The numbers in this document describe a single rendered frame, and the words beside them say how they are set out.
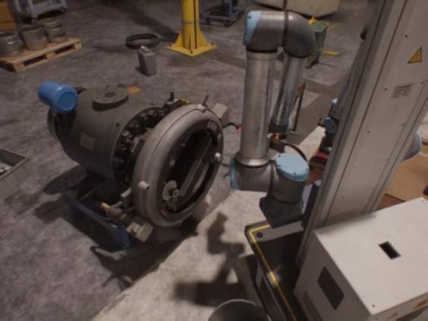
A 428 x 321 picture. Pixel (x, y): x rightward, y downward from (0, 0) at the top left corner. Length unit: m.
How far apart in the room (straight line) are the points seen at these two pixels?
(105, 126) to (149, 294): 1.05
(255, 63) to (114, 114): 1.00
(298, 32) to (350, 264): 0.82
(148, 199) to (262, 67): 0.86
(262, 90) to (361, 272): 0.73
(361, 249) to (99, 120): 1.50
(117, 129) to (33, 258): 1.12
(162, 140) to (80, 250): 1.14
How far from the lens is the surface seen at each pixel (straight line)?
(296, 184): 1.32
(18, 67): 5.36
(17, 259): 2.49
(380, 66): 1.03
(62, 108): 1.93
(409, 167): 2.40
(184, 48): 5.37
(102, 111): 1.92
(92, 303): 2.09
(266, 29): 1.10
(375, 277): 1.21
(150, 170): 1.49
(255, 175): 1.29
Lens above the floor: 1.79
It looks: 40 degrees down
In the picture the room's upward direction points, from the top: straight up
